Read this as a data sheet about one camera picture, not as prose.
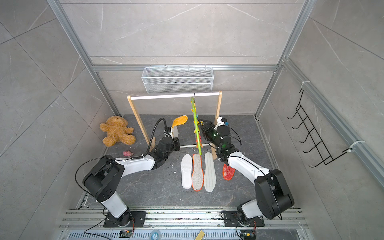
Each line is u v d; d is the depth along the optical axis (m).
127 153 0.95
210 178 0.88
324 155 0.61
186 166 0.93
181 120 0.81
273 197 0.44
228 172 0.90
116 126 1.03
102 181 0.46
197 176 0.88
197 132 0.69
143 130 0.82
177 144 0.81
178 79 0.99
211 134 0.72
